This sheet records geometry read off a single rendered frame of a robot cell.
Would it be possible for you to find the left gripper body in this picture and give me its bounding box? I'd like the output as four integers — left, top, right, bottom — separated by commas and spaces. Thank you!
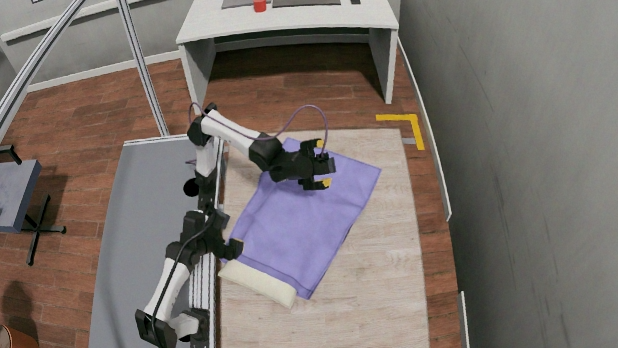
298, 138, 329, 191

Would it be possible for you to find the beige pillow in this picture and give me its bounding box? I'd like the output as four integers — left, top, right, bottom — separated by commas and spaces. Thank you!
218, 260, 297, 309

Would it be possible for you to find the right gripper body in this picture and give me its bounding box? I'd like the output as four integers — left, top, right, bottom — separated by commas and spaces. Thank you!
202, 233, 244, 261

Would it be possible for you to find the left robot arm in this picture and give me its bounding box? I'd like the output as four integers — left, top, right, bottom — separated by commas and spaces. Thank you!
187, 102, 336, 211

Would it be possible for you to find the purple cloth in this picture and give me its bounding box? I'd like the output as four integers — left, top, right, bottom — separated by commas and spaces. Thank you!
226, 149, 382, 300

